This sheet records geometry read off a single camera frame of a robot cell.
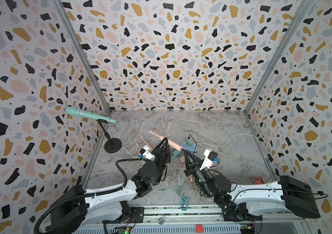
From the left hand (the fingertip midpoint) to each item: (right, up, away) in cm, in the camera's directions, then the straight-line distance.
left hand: (173, 139), depth 68 cm
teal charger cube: (+2, -6, -3) cm, 7 cm away
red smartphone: (+49, -26, +17) cm, 58 cm away
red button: (+13, -45, +4) cm, 47 cm away
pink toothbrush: (-1, -2, 0) cm, 2 cm away
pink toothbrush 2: (-17, -8, +32) cm, 38 cm away
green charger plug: (+10, -5, +27) cm, 29 cm away
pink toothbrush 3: (-25, -7, +32) cm, 41 cm away
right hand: (+7, -6, -3) cm, 9 cm away
